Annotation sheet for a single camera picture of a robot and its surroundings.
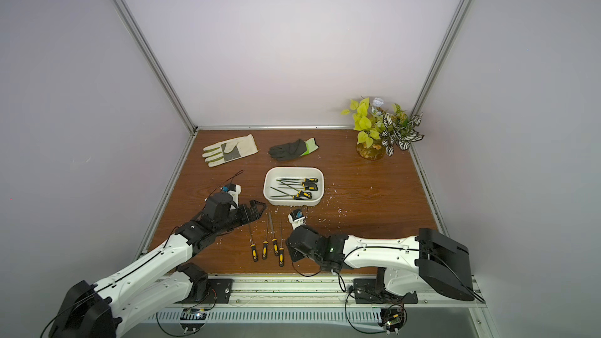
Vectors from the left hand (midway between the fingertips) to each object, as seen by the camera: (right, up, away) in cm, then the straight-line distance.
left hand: (261, 208), depth 82 cm
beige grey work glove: (-22, +21, +29) cm, 42 cm away
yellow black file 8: (+5, -12, +1) cm, 13 cm away
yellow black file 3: (+11, +1, +13) cm, 17 cm away
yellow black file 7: (+1, -14, -1) cm, 14 cm away
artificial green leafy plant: (+50, +29, +6) cm, 58 cm away
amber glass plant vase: (+49, +20, +24) cm, 58 cm away
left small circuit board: (-20, -33, -9) cm, 40 cm away
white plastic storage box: (+11, +5, +16) cm, 20 cm away
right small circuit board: (+43, -31, -12) cm, 54 cm away
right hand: (+10, -10, -5) cm, 14 cm away
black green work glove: (+9, +21, +29) cm, 37 cm away
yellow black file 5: (+15, +7, +16) cm, 23 cm away
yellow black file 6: (-3, -14, +1) cm, 15 cm away
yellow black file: (+16, +7, +18) cm, 25 cm away
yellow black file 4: (+14, +3, +13) cm, 19 cm away
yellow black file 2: (+20, +6, +15) cm, 26 cm away
